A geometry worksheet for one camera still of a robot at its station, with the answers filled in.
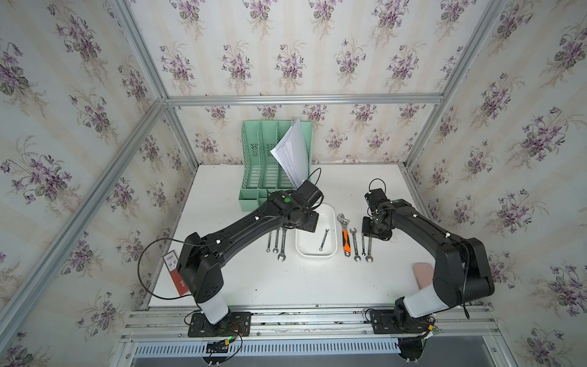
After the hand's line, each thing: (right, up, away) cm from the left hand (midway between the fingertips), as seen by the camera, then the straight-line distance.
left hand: (310, 223), depth 80 cm
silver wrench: (-16, -10, +13) cm, 23 cm away
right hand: (+25, -5, +9) cm, 27 cm away
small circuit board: (-30, -38, -8) cm, 49 cm away
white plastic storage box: (0, -10, +12) cm, 16 cm away
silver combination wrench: (+20, -7, +16) cm, 26 cm away
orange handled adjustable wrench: (+16, -7, +14) cm, 22 cm away
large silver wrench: (-10, -14, +9) cm, 19 cm away
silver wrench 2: (+22, -14, +9) cm, 27 cm away
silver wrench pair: (+24, -15, +9) cm, 30 cm away
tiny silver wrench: (+5, -12, +10) cm, 17 cm away
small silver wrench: (-13, -12, +11) cm, 21 cm away
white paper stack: (-7, +27, +13) cm, 31 cm away
